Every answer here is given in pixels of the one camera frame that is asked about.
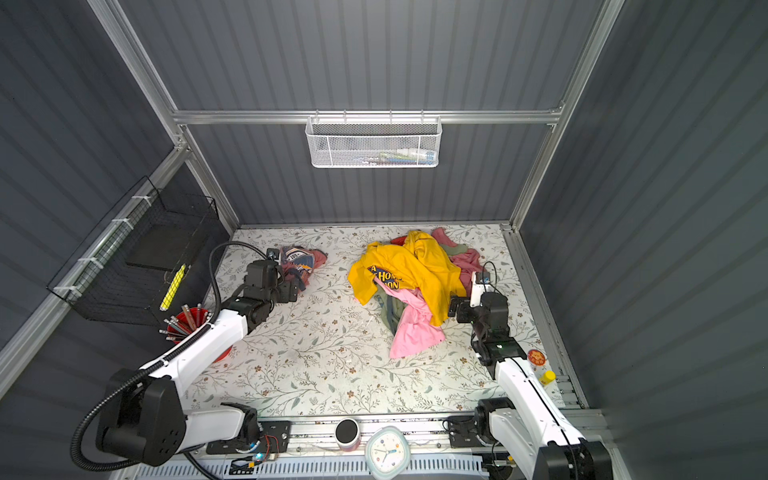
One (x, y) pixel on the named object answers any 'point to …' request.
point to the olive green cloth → (391, 307)
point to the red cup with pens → (185, 321)
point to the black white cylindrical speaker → (347, 434)
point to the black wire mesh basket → (154, 254)
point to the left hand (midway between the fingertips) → (275, 280)
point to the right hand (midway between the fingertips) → (473, 295)
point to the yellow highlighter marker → (172, 289)
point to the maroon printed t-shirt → (303, 261)
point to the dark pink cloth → (468, 263)
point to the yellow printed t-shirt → (414, 262)
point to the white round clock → (388, 453)
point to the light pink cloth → (415, 330)
